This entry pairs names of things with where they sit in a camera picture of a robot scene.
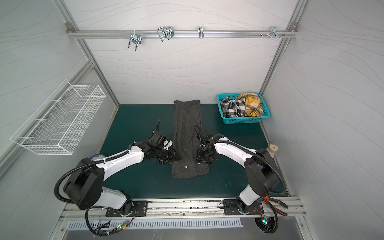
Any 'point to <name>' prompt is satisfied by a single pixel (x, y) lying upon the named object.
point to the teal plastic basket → (245, 119)
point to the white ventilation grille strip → (114, 225)
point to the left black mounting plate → (141, 209)
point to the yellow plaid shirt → (253, 104)
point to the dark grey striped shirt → (187, 113)
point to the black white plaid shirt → (233, 108)
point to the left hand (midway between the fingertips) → (182, 157)
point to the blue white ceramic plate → (96, 157)
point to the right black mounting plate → (230, 207)
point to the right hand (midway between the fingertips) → (200, 159)
